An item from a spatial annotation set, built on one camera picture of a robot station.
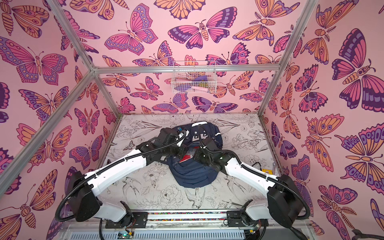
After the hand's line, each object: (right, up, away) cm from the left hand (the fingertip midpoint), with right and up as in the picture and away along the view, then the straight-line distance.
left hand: (189, 147), depth 77 cm
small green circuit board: (-31, -42, -5) cm, 52 cm away
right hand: (+1, -4, +4) cm, 6 cm away
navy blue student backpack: (-1, -13, +4) cm, 14 cm away
